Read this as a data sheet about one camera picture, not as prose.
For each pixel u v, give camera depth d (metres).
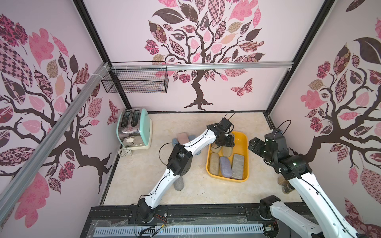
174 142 0.97
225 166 0.84
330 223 0.38
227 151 0.90
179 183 0.81
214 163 0.88
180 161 0.59
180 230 0.70
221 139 0.73
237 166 0.87
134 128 0.88
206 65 0.95
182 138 0.98
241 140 0.98
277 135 0.59
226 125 0.78
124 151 0.94
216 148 0.84
